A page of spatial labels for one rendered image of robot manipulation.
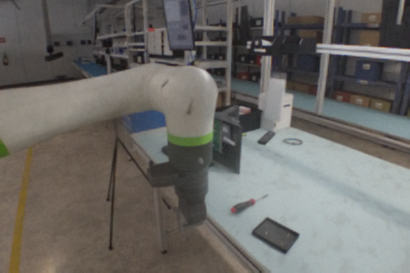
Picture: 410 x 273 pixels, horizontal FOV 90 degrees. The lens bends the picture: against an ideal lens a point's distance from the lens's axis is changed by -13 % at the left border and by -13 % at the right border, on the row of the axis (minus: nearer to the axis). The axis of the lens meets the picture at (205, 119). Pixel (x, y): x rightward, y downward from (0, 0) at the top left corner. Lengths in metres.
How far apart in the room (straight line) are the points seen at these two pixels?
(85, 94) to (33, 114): 0.09
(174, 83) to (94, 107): 0.16
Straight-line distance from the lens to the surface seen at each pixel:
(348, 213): 0.90
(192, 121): 0.41
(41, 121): 0.44
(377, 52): 1.22
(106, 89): 0.47
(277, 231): 0.75
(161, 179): 0.46
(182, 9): 2.17
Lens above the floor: 1.52
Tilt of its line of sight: 19 degrees down
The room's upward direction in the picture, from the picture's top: straight up
